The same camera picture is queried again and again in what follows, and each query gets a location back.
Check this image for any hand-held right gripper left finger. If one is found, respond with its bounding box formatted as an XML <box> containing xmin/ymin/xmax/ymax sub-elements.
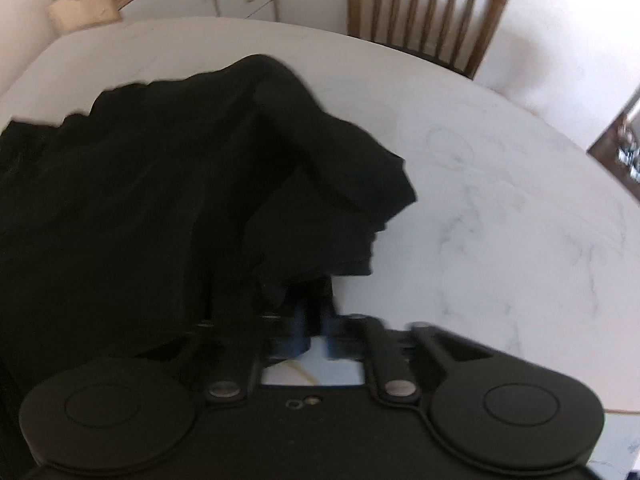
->
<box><xmin>175</xmin><ymin>305</ymin><xmax>311</xmax><ymax>403</ymax></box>

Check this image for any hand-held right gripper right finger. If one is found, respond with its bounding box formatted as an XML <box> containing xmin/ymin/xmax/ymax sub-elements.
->
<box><xmin>320</xmin><ymin>310</ymin><xmax>506</xmax><ymax>406</ymax></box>

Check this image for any black long-sleeved shirt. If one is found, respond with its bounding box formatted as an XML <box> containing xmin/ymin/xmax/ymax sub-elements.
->
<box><xmin>0</xmin><ymin>54</ymin><xmax>418</xmax><ymax>461</ymax></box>

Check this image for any white marble-print tablecloth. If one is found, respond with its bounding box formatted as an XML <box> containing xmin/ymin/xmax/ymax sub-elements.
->
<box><xmin>0</xmin><ymin>16</ymin><xmax>640</xmax><ymax>413</ymax></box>

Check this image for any row of shoes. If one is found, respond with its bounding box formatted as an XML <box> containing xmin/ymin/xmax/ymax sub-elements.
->
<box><xmin>617</xmin><ymin>110</ymin><xmax>640</xmax><ymax>183</ymax></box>

